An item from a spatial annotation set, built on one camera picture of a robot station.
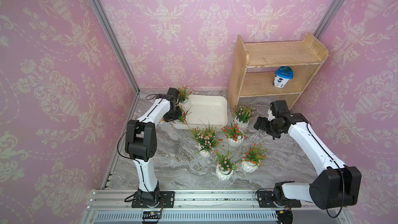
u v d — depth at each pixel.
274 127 0.68
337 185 0.39
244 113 0.89
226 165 0.71
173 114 0.82
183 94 1.02
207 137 0.79
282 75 0.87
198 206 0.73
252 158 0.74
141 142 0.51
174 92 0.79
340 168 0.41
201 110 1.10
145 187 0.61
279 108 0.65
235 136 0.82
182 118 0.89
